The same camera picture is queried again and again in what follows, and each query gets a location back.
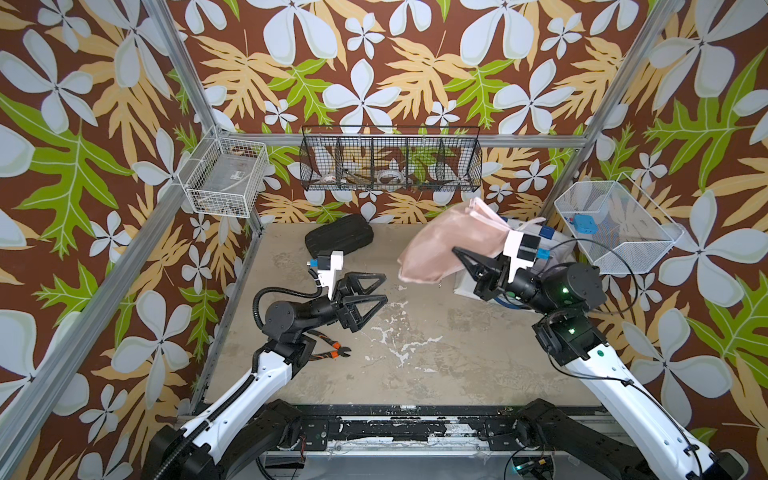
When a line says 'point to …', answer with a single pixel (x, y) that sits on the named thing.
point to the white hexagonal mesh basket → (620, 231)
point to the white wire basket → (222, 176)
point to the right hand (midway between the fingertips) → (456, 249)
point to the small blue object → (585, 224)
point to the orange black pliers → (339, 350)
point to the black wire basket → (390, 158)
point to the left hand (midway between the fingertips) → (385, 291)
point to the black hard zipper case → (343, 235)
